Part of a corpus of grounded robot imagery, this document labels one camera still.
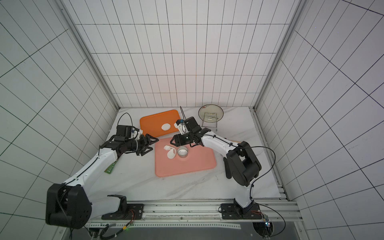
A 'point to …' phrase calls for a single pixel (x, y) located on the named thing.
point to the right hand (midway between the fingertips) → (169, 143)
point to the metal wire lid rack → (216, 127)
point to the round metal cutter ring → (182, 151)
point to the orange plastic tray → (160, 124)
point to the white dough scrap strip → (171, 151)
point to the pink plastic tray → (199, 158)
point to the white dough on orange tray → (166, 126)
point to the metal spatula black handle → (228, 174)
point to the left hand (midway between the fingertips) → (154, 145)
